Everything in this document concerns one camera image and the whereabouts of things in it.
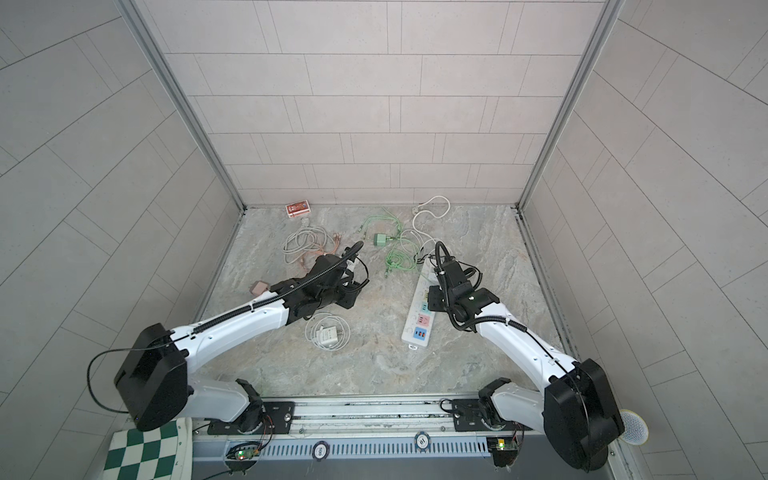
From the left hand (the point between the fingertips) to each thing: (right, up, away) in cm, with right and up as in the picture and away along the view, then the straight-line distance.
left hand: (364, 282), depth 83 cm
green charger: (+3, +11, +22) cm, 25 cm away
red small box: (-30, +23, +32) cm, 49 cm away
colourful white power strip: (+16, -11, +2) cm, 19 cm away
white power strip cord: (+19, +22, +27) cm, 40 cm away
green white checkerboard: (-43, -35, -17) cm, 58 cm away
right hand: (+19, -4, +1) cm, 20 cm away
